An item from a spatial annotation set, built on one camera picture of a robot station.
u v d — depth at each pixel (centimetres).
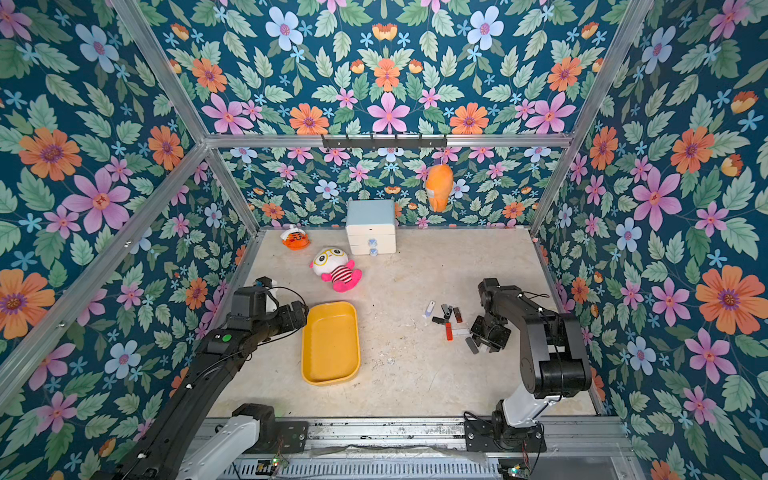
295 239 111
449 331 92
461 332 91
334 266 101
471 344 89
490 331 79
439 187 97
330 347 90
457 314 95
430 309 96
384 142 93
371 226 102
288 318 70
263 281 72
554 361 45
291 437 73
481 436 73
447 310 96
